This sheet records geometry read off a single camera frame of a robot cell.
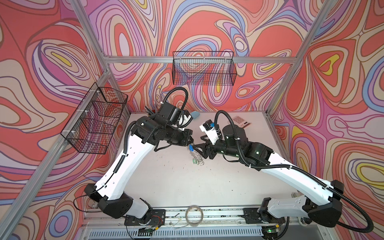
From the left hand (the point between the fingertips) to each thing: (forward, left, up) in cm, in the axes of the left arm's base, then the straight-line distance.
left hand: (196, 140), depth 63 cm
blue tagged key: (-3, +2, -2) cm, 4 cm away
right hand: (-1, -2, -3) cm, 4 cm away
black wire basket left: (+8, +48, +1) cm, 49 cm away
